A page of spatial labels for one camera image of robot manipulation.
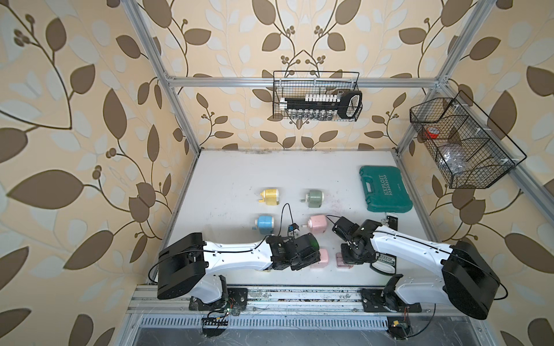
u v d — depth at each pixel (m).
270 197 0.95
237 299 0.74
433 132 0.81
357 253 0.69
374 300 0.73
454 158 0.73
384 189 0.98
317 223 0.86
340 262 0.80
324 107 0.84
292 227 0.74
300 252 0.59
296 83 0.91
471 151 0.72
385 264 0.81
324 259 0.77
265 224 0.86
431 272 0.47
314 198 0.94
